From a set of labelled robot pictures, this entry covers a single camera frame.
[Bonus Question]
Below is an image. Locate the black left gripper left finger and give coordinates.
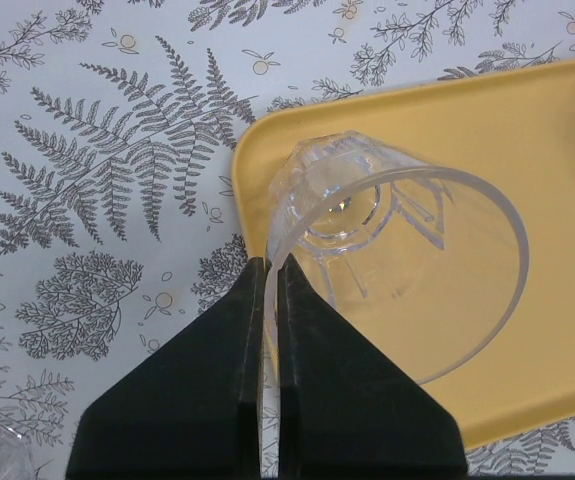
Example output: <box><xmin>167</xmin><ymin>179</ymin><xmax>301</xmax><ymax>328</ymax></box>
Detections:
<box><xmin>66</xmin><ymin>257</ymin><xmax>266</xmax><ymax>479</ymax></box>

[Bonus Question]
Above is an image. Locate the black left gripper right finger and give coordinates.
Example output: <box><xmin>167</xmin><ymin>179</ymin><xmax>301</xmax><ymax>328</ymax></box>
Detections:
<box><xmin>277</xmin><ymin>256</ymin><xmax>467</xmax><ymax>479</ymax></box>

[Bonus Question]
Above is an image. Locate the clear large glass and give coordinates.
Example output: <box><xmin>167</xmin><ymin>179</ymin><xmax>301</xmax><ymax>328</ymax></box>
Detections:
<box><xmin>264</xmin><ymin>131</ymin><xmax>529</xmax><ymax>384</ymax></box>

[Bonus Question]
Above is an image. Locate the yellow plastic tray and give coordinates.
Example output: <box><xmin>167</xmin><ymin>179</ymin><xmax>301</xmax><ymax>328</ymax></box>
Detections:
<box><xmin>231</xmin><ymin>60</ymin><xmax>575</xmax><ymax>448</ymax></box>

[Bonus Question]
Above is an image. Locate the floral patterned table mat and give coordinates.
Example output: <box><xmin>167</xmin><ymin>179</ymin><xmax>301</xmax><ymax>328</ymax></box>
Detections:
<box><xmin>0</xmin><ymin>1</ymin><xmax>575</xmax><ymax>479</ymax></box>

